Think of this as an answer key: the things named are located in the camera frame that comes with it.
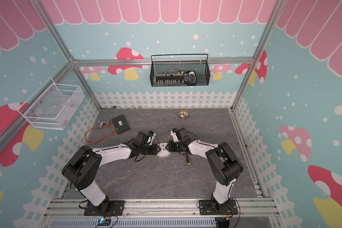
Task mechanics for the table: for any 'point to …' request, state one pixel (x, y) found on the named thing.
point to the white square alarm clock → (164, 152)
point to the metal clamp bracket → (104, 123)
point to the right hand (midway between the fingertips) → (167, 147)
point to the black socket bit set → (170, 79)
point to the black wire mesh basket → (197, 73)
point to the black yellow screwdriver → (188, 160)
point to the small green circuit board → (102, 222)
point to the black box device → (120, 124)
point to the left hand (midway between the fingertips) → (158, 151)
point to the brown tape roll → (183, 114)
